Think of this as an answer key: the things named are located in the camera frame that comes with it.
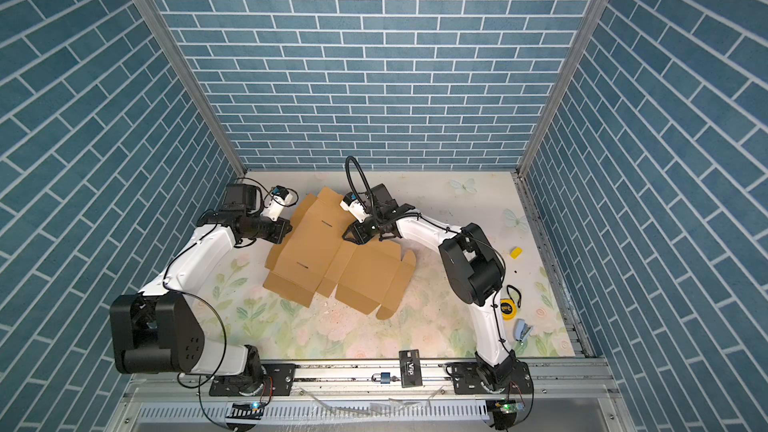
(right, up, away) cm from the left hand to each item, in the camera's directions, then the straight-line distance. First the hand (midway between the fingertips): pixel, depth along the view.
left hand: (289, 225), depth 87 cm
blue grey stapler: (+66, -28, -6) cm, 72 cm away
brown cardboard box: (+6, -10, +4) cm, 12 cm away
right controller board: (+58, -44, -16) cm, 74 cm away
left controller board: (-4, -44, -15) cm, 46 cm away
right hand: (+16, -2, +4) cm, 16 cm away
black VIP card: (+35, -36, -11) cm, 51 cm away
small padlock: (+28, -37, -12) cm, 48 cm away
